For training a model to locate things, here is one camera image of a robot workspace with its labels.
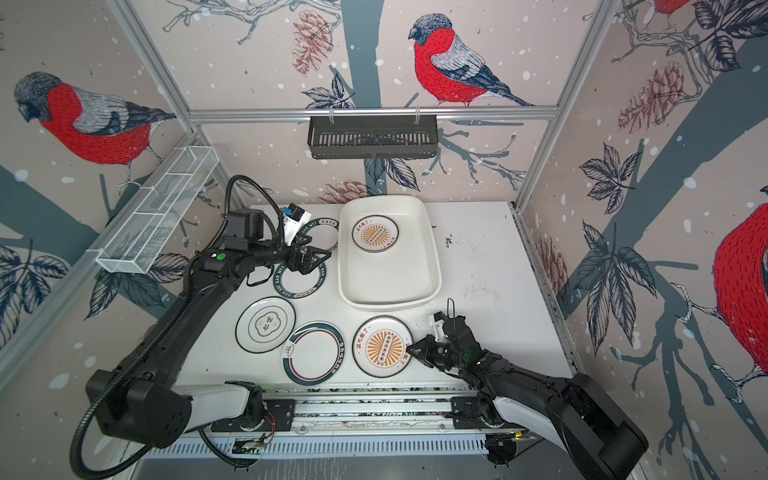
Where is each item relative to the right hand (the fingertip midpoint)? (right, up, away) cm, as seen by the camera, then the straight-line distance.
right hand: (404, 354), depth 81 cm
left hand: (-23, +31, -7) cm, 39 cm away
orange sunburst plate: (-10, +33, +29) cm, 46 cm away
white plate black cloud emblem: (-43, +5, +9) cm, 44 cm away
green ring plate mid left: (-39, +14, +14) cm, 44 cm away
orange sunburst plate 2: (-7, +1, +3) cm, 8 cm away
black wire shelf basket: (-11, +68, +25) cm, 73 cm away
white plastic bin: (-5, +26, +23) cm, 35 cm away
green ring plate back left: (-31, +34, +33) cm, 57 cm away
